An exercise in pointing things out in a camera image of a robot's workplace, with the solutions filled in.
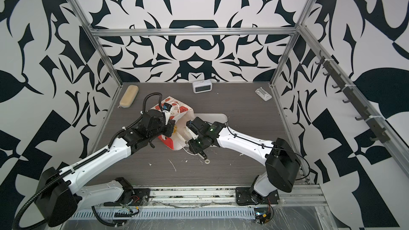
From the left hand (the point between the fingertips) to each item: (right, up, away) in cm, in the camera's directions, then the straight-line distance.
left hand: (174, 118), depth 80 cm
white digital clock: (+13, +18, +31) cm, 38 cm away
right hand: (+9, -14, -1) cm, 17 cm away
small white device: (+56, +13, +32) cm, 66 cm away
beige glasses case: (-36, +11, +29) cm, 47 cm away
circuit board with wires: (+41, -41, -9) cm, 59 cm away
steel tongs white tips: (+14, -17, -7) cm, 23 cm away
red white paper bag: (+3, +3, -1) cm, 4 cm away
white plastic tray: (+19, -3, +23) cm, 30 cm away
